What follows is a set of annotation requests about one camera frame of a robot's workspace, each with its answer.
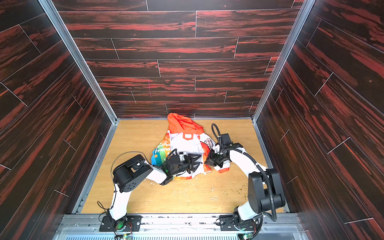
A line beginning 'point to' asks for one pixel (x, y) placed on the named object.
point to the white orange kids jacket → (186, 135)
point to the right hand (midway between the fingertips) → (207, 161)
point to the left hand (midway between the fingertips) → (203, 159)
